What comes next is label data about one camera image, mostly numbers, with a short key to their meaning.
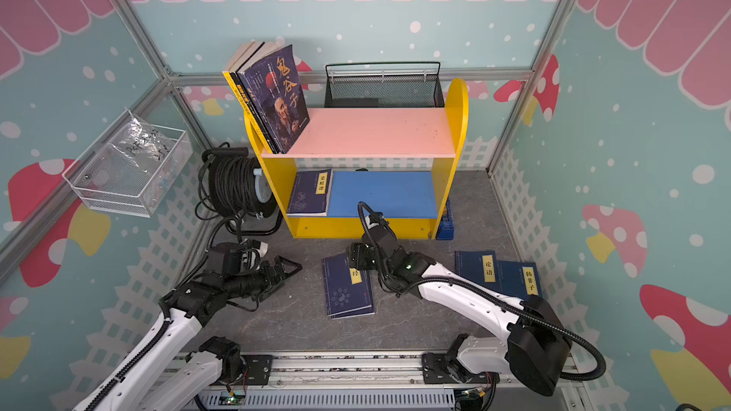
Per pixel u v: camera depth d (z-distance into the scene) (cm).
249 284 66
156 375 46
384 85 92
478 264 93
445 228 96
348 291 85
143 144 73
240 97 58
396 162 124
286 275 68
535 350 40
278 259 70
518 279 90
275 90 63
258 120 62
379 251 58
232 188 87
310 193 92
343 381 74
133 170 73
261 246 75
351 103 94
